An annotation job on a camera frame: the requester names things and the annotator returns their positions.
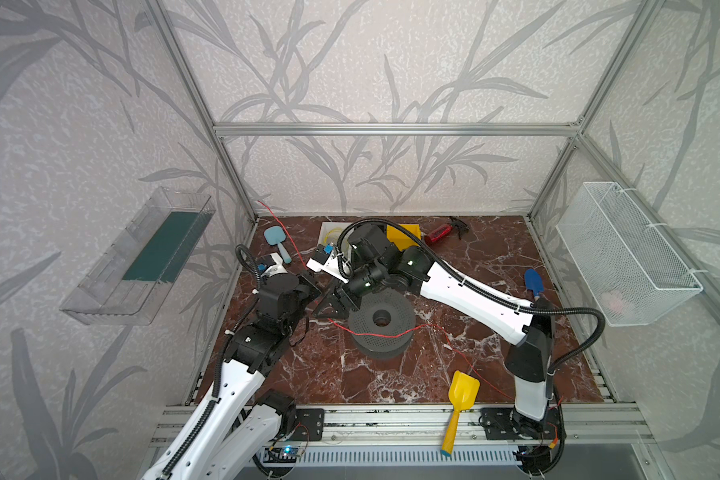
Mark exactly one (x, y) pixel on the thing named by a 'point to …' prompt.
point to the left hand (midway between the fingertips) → (321, 261)
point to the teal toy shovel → (274, 235)
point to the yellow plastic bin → (400, 240)
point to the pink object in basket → (613, 299)
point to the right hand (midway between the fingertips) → (321, 294)
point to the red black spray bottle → (443, 229)
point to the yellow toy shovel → (463, 393)
